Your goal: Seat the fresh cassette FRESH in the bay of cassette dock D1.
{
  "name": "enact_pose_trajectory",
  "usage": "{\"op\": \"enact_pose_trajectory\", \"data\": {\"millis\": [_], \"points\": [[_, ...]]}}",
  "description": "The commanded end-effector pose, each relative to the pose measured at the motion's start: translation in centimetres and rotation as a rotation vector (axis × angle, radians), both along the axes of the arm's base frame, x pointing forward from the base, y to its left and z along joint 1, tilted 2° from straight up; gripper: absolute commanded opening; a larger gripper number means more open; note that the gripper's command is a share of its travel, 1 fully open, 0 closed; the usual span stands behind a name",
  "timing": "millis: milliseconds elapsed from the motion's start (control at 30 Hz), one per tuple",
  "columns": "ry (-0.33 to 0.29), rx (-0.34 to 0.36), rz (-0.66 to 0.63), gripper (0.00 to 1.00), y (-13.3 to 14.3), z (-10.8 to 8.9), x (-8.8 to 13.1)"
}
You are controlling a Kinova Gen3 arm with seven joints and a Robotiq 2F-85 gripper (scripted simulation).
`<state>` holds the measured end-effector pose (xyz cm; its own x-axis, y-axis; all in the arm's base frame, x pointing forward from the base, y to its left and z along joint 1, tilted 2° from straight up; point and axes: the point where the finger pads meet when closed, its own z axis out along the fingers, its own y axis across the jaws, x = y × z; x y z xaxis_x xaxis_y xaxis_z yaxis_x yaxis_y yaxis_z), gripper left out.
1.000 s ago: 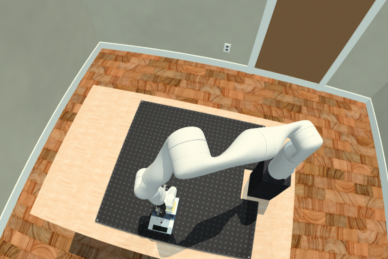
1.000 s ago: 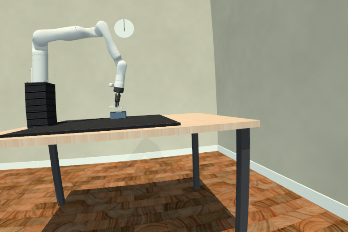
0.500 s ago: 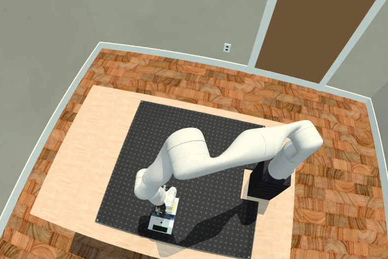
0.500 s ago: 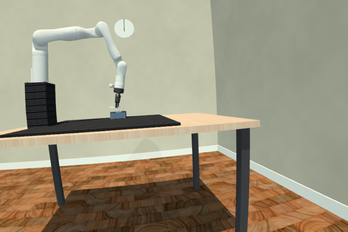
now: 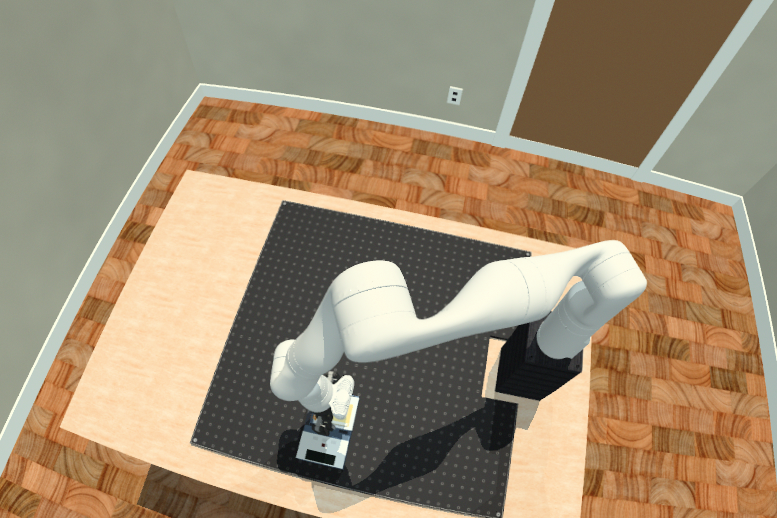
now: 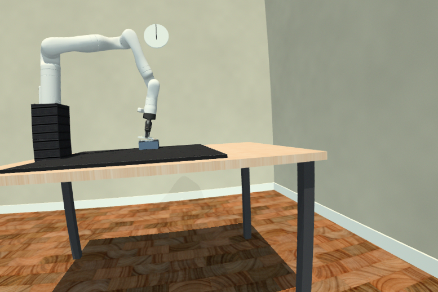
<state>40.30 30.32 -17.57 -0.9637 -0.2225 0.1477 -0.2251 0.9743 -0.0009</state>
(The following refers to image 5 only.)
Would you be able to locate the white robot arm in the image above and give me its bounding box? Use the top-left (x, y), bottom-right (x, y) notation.
top-left (270, 240), bottom-right (647, 420)

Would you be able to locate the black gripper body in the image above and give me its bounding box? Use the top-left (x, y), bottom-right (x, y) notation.
top-left (311, 407), bottom-right (332, 420)

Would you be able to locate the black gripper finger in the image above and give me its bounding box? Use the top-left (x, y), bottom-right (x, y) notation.
top-left (312, 412), bottom-right (336, 436)
top-left (325, 371), bottom-right (341, 385)

